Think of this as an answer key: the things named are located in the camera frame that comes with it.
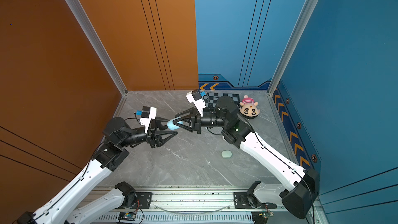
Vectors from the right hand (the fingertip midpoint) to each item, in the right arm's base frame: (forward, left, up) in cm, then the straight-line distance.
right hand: (175, 121), depth 56 cm
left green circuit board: (-25, +25, -41) cm, 54 cm away
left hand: (-1, 0, -3) cm, 3 cm away
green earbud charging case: (+3, -22, -38) cm, 44 cm away
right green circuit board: (-24, -38, -41) cm, 61 cm away
